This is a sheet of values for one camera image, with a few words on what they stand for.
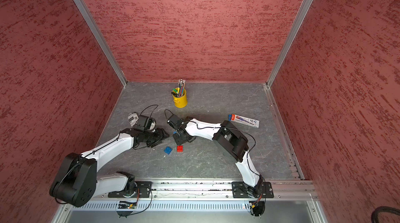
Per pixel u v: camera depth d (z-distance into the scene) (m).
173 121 0.73
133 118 0.97
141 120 0.71
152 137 0.76
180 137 0.78
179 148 0.86
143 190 0.74
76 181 0.41
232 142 0.54
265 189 0.70
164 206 0.77
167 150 0.85
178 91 1.00
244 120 1.00
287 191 0.76
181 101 1.01
